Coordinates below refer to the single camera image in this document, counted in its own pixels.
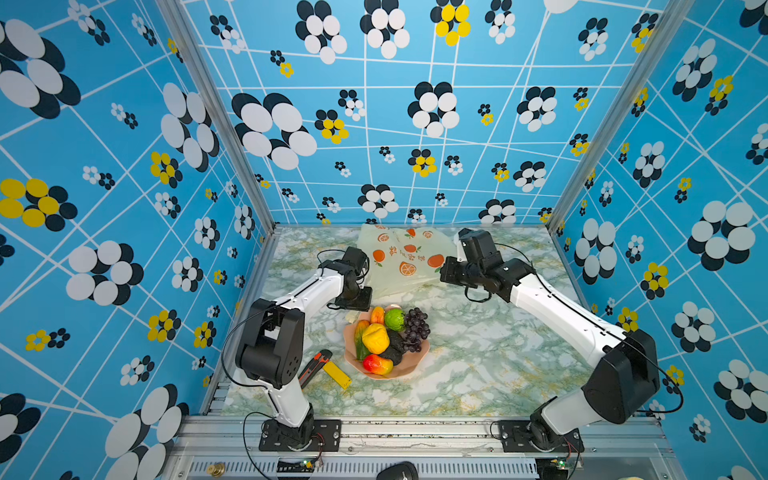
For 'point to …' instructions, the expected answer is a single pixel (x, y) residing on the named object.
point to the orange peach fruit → (377, 314)
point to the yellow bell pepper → (376, 338)
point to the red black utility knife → (314, 367)
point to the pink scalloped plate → (409, 358)
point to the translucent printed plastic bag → (403, 258)
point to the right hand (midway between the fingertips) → (440, 269)
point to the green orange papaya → (361, 350)
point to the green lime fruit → (395, 319)
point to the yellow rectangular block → (339, 375)
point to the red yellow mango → (377, 365)
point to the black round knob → (404, 470)
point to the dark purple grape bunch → (416, 329)
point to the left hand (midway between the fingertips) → (365, 303)
